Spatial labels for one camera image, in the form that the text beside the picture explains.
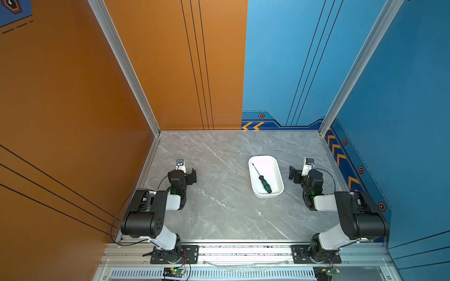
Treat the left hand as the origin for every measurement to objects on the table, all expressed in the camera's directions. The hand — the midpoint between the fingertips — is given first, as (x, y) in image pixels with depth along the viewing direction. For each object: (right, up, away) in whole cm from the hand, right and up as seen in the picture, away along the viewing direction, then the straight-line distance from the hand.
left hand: (184, 167), depth 95 cm
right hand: (+63, 0, -1) cm, 63 cm away
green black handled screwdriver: (+43, -8, -2) cm, 44 cm away
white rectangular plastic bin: (+47, -1, +5) cm, 48 cm away
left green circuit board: (+2, -40, -25) cm, 47 cm away
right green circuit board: (+63, -40, -25) cm, 79 cm away
